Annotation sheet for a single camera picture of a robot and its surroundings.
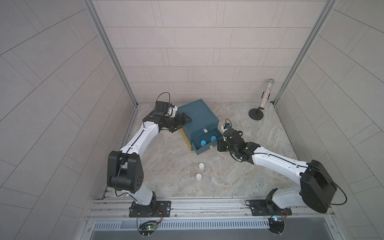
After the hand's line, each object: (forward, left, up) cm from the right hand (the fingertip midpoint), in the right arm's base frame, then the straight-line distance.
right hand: (216, 142), depth 85 cm
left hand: (+9, +15, +9) cm, 20 cm away
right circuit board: (-39, -24, -13) cm, 47 cm away
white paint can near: (-16, +11, -7) cm, 21 cm away
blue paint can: (+2, +1, +1) cm, 3 cm away
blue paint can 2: (0, +7, 0) cm, 7 cm away
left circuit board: (-37, +35, -7) cm, 51 cm away
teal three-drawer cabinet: (+3, +7, +8) cm, 11 cm away
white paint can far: (-11, +9, -7) cm, 16 cm away
